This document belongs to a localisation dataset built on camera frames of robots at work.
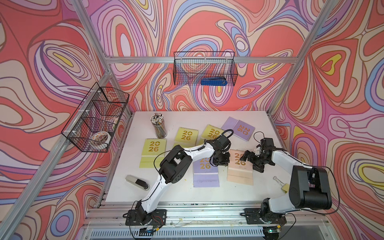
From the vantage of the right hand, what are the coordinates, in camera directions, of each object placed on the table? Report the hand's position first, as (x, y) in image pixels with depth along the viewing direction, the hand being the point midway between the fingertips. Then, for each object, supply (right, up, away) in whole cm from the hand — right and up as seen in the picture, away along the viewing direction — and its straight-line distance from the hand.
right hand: (246, 166), depth 90 cm
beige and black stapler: (-63, -7, -9) cm, 64 cm away
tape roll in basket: (-76, +19, -19) cm, 81 cm away
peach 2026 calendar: (-5, -3, -1) cm, 6 cm away
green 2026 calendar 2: (-20, +20, +16) cm, 32 cm away
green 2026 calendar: (-37, +16, +14) cm, 43 cm away
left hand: (-9, 0, 0) cm, 9 cm away
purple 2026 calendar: (+2, +23, +18) cm, 29 cm away
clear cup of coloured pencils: (-55, +28, +1) cm, 62 cm away
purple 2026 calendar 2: (-26, -5, -2) cm, 26 cm away
